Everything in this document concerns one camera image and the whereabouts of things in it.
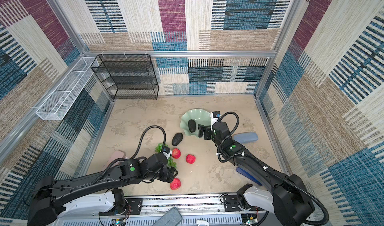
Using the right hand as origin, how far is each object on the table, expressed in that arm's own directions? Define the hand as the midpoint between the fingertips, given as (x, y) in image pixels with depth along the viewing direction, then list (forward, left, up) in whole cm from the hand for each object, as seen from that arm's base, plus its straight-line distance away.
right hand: (206, 126), depth 83 cm
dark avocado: (-1, +17, -12) cm, 21 cm away
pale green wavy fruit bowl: (+17, +1, -14) cm, 22 cm away
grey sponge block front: (-39, +18, -14) cm, 45 cm away
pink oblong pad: (-8, +53, -15) cm, 56 cm away
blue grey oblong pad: (0, -24, -14) cm, 28 cm away
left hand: (-21, +18, -7) cm, 28 cm away
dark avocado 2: (+10, +8, -14) cm, 19 cm away
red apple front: (-26, +17, -12) cm, 33 cm away
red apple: (-10, +18, -12) cm, 24 cm away
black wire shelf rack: (+46, +55, 0) cm, 71 cm away
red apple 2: (-13, +9, -13) cm, 20 cm away
